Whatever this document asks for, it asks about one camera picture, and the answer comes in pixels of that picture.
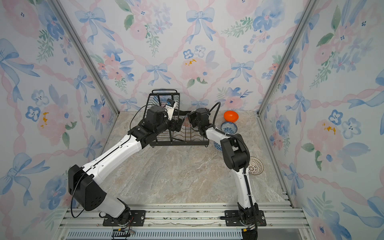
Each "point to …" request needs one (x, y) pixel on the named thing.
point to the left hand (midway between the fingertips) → (176, 113)
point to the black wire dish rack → (187, 136)
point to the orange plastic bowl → (231, 116)
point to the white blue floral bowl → (229, 127)
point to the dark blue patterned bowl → (218, 146)
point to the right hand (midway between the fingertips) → (185, 111)
